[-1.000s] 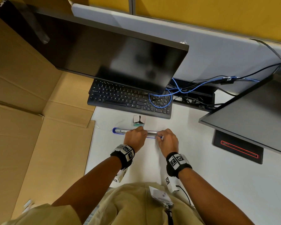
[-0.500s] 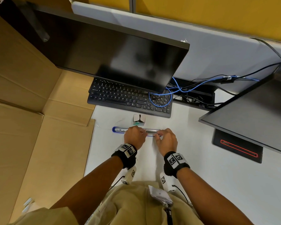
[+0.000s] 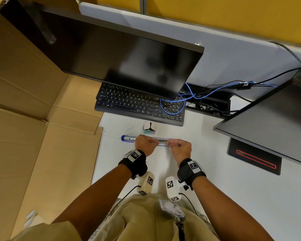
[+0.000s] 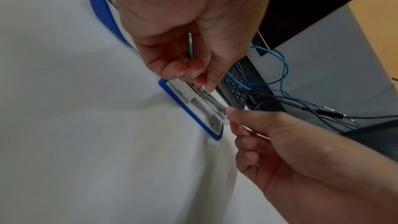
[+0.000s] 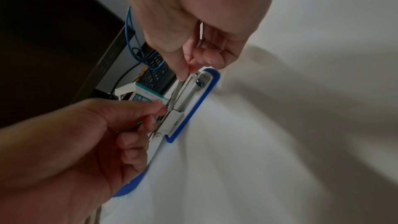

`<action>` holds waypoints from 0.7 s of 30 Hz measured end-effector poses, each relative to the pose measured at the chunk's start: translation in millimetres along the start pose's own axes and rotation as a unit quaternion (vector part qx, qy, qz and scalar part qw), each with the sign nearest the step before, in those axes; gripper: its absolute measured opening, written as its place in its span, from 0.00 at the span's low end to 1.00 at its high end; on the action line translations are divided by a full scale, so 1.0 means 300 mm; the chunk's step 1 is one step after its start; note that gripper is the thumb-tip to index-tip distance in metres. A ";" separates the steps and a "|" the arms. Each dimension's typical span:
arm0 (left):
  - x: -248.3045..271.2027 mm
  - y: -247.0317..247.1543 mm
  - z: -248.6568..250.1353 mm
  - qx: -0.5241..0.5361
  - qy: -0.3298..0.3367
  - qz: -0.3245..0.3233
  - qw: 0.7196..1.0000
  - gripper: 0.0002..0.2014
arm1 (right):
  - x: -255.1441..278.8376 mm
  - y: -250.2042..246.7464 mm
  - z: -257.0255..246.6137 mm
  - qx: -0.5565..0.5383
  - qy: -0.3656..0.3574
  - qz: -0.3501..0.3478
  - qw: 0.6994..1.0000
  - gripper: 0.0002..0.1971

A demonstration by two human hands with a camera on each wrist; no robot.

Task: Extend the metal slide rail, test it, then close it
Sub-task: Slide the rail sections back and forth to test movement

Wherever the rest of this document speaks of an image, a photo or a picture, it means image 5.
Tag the silver staple strip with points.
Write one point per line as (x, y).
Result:
(177, 90)

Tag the person's right hand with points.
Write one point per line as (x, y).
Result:
(192, 9)

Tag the white staple box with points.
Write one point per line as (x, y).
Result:
(143, 94)

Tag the person's left hand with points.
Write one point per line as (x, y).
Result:
(62, 156)

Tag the black keyboard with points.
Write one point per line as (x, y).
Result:
(158, 75)

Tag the large black computer monitor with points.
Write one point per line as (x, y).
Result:
(46, 46)

